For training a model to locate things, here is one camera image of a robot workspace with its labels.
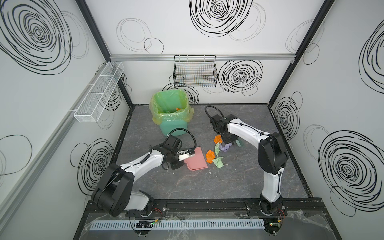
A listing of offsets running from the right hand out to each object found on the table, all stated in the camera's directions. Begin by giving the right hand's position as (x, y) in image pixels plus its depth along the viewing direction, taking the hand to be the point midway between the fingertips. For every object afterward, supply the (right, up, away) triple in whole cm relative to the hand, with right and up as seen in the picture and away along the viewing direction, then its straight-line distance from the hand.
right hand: (232, 139), depth 91 cm
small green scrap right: (-9, -6, +3) cm, 11 cm away
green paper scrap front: (-9, -13, -2) cm, 16 cm away
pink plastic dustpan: (-21, -13, -2) cm, 25 cm away
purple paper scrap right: (-3, -6, +3) cm, 7 cm away
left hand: (-30, -11, -3) cm, 32 cm away
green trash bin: (-32, +8, -19) cm, 38 cm away
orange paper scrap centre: (-13, -10, +1) cm, 17 cm away
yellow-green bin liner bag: (-39, +22, +11) cm, 47 cm away
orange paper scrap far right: (-8, -1, +7) cm, 10 cm away
